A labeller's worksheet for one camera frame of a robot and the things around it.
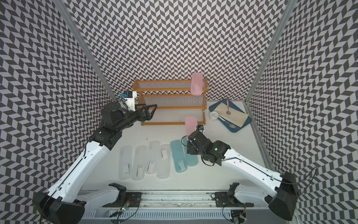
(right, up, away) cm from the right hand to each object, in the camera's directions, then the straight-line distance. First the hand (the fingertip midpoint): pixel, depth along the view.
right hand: (194, 147), depth 76 cm
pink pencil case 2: (+3, +38, +13) cm, 40 cm away
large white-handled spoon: (+29, +10, +27) cm, 41 cm away
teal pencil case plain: (-1, -10, +10) cm, 15 cm away
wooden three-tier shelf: (-15, +31, +47) cm, 58 cm away
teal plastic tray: (+42, +13, +28) cm, 52 cm away
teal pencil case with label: (-9, -7, +13) cm, 17 cm away
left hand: (-22, +22, -8) cm, 32 cm away
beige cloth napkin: (+34, +17, +32) cm, 50 cm away
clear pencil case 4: (-17, -16, +6) cm, 24 cm away
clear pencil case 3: (-26, -10, +14) cm, 31 cm away
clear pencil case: (-42, -11, +8) cm, 44 cm away
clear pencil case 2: (-33, -12, +9) cm, 37 cm away
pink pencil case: (-1, +13, +6) cm, 15 cm away
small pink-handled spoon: (+30, +20, +34) cm, 49 cm away
